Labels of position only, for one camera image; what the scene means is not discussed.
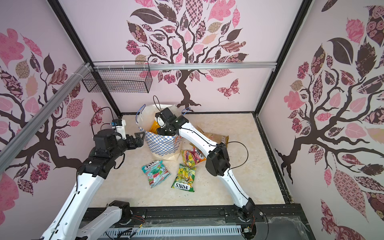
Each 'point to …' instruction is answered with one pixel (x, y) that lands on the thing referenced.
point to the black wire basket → (120, 80)
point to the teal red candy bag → (156, 172)
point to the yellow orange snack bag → (153, 128)
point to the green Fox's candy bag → (185, 180)
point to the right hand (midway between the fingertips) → (159, 131)
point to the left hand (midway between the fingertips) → (137, 136)
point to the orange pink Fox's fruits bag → (192, 157)
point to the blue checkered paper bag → (166, 147)
